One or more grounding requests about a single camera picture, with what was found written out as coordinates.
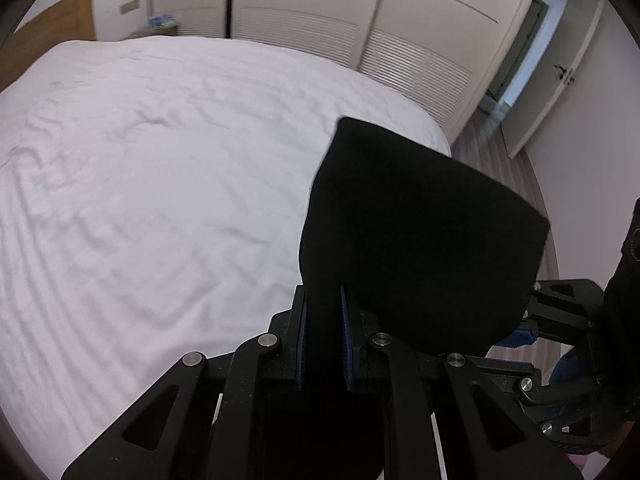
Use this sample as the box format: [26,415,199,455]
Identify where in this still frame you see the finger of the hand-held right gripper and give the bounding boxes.
[486,356,607,455]
[494,279,609,349]

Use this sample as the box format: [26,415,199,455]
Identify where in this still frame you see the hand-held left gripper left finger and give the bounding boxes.
[60,285,308,480]

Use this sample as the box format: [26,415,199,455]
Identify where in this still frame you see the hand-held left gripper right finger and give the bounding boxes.
[340,285,584,480]

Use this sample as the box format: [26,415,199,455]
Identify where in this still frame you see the black pants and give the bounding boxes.
[295,116,551,392]

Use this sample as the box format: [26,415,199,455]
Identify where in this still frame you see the blue cloth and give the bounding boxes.
[550,350,603,421]

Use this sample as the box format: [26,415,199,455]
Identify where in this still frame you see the white door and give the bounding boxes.
[507,0,606,158]

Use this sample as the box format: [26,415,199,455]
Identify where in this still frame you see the white bed duvet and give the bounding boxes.
[0,36,452,461]

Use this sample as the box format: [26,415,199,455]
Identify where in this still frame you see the white louvred wardrobe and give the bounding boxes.
[150,0,546,146]

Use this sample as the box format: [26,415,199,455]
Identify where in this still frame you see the wooden headboard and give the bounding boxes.
[0,0,96,93]

